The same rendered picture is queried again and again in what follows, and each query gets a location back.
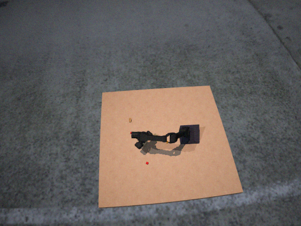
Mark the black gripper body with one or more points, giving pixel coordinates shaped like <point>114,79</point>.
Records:
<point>139,145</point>

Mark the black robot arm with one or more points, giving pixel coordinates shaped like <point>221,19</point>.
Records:
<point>144,136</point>

